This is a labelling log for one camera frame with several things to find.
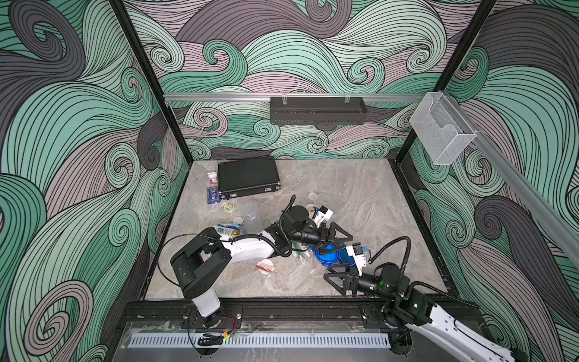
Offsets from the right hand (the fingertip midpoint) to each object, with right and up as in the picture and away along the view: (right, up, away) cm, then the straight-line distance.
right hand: (326, 278), depth 69 cm
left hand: (+7, +10, 0) cm, 12 cm away
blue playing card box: (-47, +23, +35) cm, 63 cm away
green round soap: (+6, +21, +35) cm, 41 cm away
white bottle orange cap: (-35, +10, +21) cm, 42 cm away
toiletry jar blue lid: (-28, +13, +30) cm, 43 cm away
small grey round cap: (-33, +13, +26) cm, 44 cm away
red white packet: (-1, +18, +34) cm, 39 cm away
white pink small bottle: (-49, +30, +40) cm, 70 cm away
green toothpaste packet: (-9, +11, -2) cm, 14 cm away
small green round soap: (-39, +18, +32) cm, 54 cm away
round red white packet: (-20, -2, +15) cm, 26 cm away
